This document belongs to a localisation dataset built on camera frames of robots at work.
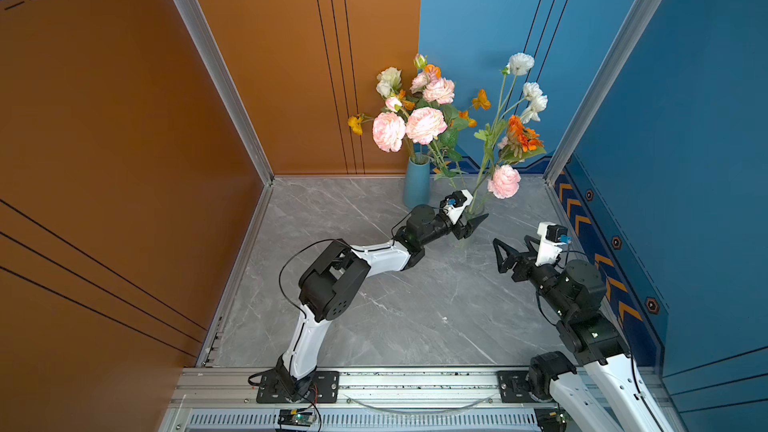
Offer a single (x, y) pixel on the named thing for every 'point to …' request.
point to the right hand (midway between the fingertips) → (506, 239)
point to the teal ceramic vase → (417, 181)
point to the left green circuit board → (295, 417)
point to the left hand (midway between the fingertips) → (479, 202)
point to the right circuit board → (551, 419)
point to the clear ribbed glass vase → (477, 205)
